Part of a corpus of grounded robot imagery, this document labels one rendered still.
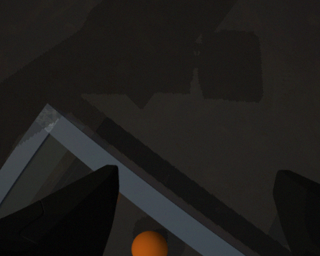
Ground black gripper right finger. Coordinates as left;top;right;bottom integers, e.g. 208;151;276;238
273;170;320;256

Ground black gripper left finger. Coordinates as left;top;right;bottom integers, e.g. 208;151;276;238
0;165;119;256

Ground clear low glass walls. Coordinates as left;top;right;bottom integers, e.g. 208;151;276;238
0;107;256;256

